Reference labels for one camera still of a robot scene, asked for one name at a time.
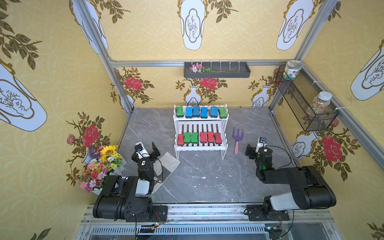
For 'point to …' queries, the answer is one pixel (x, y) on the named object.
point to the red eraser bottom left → (180, 139)
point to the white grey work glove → (165, 164)
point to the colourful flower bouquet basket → (105, 161)
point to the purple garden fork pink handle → (237, 137)
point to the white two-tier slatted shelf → (192, 125)
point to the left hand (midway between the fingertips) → (139, 147)
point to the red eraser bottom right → (218, 138)
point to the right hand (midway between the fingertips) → (260, 145)
